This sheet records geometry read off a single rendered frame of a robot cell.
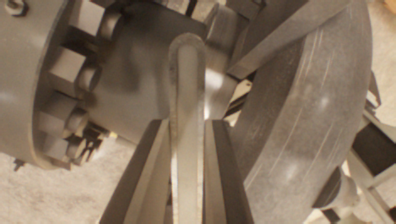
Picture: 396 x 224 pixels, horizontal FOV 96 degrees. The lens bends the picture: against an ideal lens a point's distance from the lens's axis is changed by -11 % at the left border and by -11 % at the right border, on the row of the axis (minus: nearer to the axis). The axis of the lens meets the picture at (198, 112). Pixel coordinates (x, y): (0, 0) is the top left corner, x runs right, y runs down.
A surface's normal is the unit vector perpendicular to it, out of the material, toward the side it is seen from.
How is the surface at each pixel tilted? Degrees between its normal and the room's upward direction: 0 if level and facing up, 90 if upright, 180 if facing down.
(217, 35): 55
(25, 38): 23
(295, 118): 44
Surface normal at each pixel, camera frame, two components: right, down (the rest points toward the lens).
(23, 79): 0.07, 0.34
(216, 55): 0.29, -0.15
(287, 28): -0.32, 0.89
